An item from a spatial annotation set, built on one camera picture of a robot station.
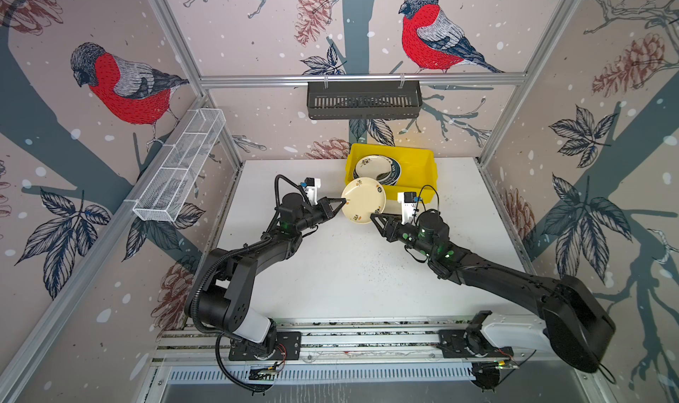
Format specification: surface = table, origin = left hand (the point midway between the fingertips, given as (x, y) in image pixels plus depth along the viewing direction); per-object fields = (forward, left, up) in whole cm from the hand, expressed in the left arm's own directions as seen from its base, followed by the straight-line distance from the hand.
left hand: (350, 198), depth 82 cm
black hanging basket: (+44, -6, +8) cm, 45 cm away
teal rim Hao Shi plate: (+23, -19, -14) cm, 33 cm away
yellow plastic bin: (+30, -31, -21) cm, 48 cm away
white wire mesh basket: (-3, +52, +9) cm, 53 cm away
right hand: (-6, -8, 0) cm, 9 cm away
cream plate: (+29, -10, -15) cm, 34 cm away
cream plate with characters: (+1, -4, 0) cm, 5 cm away
